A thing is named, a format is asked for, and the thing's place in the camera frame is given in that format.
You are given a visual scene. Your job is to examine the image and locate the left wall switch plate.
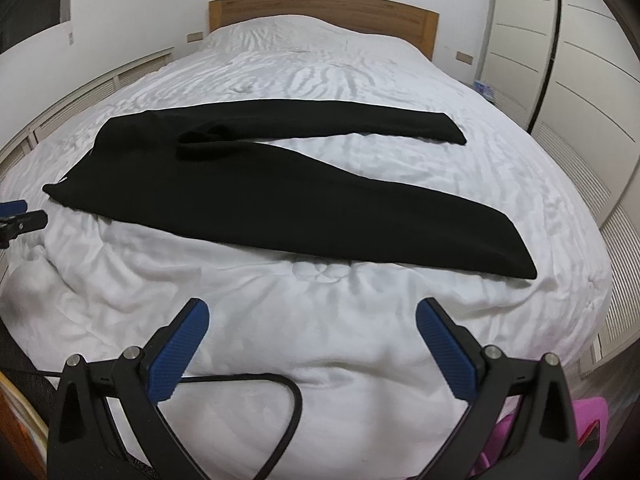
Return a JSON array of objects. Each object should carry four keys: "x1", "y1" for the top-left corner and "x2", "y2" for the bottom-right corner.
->
[{"x1": 186, "y1": 32, "x2": 204, "y2": 44}]

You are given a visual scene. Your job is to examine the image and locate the white wardrobe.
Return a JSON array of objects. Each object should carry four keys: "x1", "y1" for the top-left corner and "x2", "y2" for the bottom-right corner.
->
[{"x1": 480, "y1": 0, "x2": 639, "y2": 223}]

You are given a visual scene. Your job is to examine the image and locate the black cable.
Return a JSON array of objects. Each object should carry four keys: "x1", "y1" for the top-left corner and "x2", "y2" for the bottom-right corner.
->
[{"x1": 19, "y1": 368, "x2": 304, "y2": 480}]

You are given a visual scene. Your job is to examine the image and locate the white louvered side cabinet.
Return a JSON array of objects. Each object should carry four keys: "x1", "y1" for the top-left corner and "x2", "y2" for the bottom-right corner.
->
[{"x1": 1, "y1": 48, "x2": 174, "y2": 177}]

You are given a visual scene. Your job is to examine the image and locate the blue box on floor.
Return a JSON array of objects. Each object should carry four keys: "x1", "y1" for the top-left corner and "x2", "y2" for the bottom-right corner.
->
[{"x1": 473, "y1": 80, "x2": 495, "y2": 102}]

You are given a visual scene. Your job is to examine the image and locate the black pants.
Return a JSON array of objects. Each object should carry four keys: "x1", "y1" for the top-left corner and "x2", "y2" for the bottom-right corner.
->
[{"x1": 43, "y1": 99, "x2": 537, "y2": 280}]

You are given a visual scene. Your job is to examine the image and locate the pink object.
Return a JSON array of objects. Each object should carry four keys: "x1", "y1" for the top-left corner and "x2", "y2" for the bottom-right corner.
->
[{"x1": 469, "y1": 396, "x2": 608, "y2": 479}]

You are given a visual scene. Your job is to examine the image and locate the white bed duvet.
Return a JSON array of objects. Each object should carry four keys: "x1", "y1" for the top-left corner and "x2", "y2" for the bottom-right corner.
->
[{"x1": 1, "y1": 15, "x2": 612, "y2": 479}]

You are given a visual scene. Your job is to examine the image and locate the wooden headboard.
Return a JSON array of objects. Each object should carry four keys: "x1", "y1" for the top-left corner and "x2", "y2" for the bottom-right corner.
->
[{"x1": 208, "y1": 0, "x2": 439, "y2": 58}]

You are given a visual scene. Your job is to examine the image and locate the wall switch plate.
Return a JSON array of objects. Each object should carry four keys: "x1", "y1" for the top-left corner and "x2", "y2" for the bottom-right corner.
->
[
  {"x1": 456, "y1": 51, "x2": 474, "y2": 65},
  {"x1": 186, "y1": 32, "x2": 204, "y2": 44}
]

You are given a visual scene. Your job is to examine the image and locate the right wall switch plate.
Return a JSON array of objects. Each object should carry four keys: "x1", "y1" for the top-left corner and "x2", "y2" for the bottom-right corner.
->
[{"x1": 456, "y1": 51, "x2": 474, "y2": 65}]

